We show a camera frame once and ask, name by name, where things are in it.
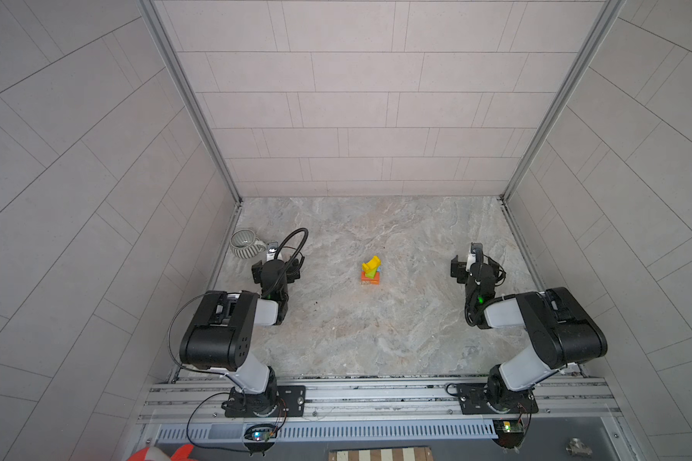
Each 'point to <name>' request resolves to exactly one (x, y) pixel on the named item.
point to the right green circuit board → (509, 432)
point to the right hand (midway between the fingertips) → (470, 254)
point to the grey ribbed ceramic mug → (245, 245)
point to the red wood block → (365, 280)
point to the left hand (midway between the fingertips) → (282, 252)
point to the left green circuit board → (259, 439)
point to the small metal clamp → (578, 448)
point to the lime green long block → (371, 274)
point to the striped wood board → (414, 453)
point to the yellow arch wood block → (371, 264)
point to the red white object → (153, 453)
